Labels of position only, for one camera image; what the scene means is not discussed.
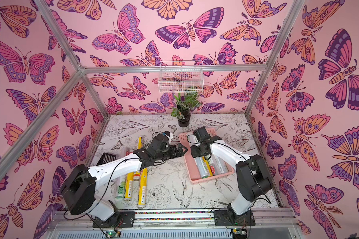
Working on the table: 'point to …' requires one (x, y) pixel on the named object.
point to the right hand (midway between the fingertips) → (192, 152)
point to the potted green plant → (184, 104)
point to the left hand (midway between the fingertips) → (184, 150)
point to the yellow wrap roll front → (142, 188)
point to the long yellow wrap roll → (139, 143)
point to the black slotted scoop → (106, 158)
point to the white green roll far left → (121, 189)
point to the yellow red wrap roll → (207, 167)
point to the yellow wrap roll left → (128, 186)
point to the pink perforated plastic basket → (186, 141)
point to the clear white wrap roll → (220, 166)
